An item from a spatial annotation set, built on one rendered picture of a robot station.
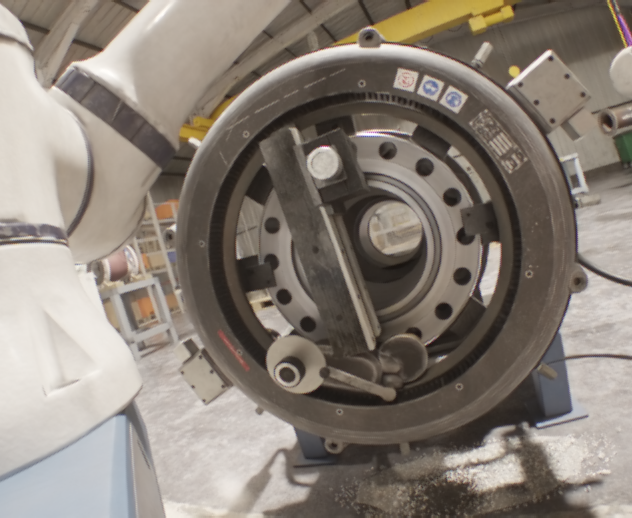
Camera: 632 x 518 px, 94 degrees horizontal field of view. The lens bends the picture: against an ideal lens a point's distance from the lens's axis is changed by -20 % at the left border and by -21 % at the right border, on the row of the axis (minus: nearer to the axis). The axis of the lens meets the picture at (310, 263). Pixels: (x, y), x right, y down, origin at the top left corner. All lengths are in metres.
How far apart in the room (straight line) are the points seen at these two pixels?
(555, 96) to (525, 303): 0.34
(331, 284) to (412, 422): 0.29
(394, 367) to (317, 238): 0.26
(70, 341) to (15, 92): 0.16
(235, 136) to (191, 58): 0.29
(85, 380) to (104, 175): 0.22
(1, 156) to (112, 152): 0.16
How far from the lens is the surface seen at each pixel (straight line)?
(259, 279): 0.78
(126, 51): 0.41
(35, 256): 0.22
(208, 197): 0.69
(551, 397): 1.10
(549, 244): 0.61
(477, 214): 0.71
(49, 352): 0.21
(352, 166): 0.52
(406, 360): 0.67
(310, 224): 0.58
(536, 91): 0.67
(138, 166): 0.39
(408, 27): 12.41
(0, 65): 0.27
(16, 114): 0.26
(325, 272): 0.58
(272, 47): 13.14
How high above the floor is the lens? 0.63
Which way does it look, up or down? 2 degrees down
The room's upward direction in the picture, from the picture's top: 18 degrees counter-clockwise
